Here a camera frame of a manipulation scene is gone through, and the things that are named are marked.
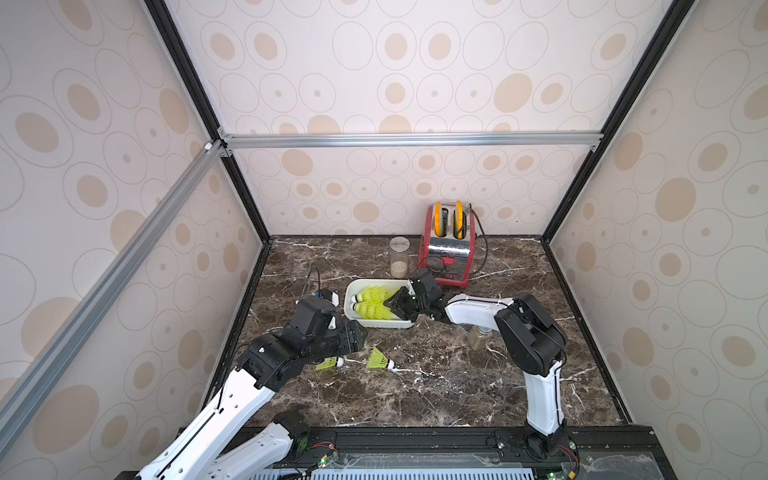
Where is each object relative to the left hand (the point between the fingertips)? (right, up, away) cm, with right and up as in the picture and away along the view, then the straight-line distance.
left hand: (364, 335), depth 69 cm
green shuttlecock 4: (+2, -11, +16) cm, 19 cm away
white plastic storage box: (-6, +9, +31) cm, 33 cm away
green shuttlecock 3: (-11, -12, +16) cm, 23 cm away
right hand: (+2, +2, +23) cm, 24 cm away
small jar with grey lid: (+31, -4, +16) cm, 35 cm away
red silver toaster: (+25, +23, +25) cm, 43 cm away
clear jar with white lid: (+9, +19, +32) cm, 38 cm away
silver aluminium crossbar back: (+13, +63, +44) cm, 78 cm away
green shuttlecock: (+2, +7, +28) cm, 29 cm away
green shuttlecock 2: (+1, +2, +25) cm, 26 cm away
